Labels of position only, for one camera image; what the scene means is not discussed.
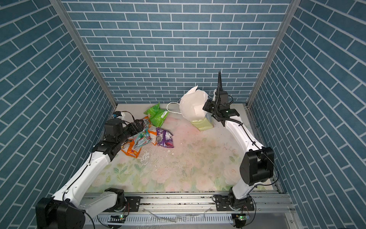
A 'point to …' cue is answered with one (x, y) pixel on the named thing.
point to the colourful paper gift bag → (191, 105)
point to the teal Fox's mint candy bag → (142, 138)
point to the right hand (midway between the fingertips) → (206, 103)
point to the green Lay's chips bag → (157, 115)
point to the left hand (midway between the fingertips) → (141, 123)
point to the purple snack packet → (163, 138)
